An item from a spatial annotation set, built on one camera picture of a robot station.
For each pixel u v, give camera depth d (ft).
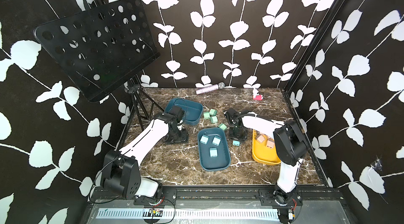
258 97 3.73
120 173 1.34
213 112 3.42
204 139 3.02
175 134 2.29
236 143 2.88
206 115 3.38
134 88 2.60
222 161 2.82
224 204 2.39
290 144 1.66
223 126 3.20
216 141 2.98
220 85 3.89
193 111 3.53
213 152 2.83
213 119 3.31
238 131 2.50
